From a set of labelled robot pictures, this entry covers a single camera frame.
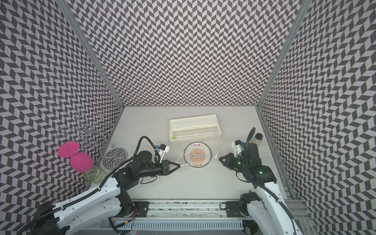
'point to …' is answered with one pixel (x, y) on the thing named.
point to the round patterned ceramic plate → (197, 154)
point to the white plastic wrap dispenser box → (202, 127)
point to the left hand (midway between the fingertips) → (179, 168)
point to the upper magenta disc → (68, 149)
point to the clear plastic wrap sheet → (179, 146)
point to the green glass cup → (95, 175)
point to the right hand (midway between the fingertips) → (220, 162)
